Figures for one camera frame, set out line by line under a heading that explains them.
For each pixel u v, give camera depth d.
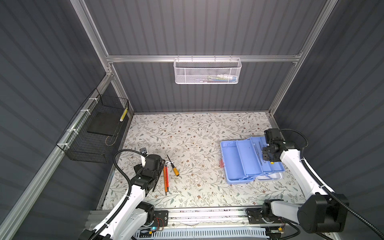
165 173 0.89
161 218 0.72
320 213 0.39
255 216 0.74
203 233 0.71
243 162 0.85
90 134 0.72
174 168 0.90
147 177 0.62
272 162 0.79
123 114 0.81
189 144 1.02
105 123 0.78
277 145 0.58
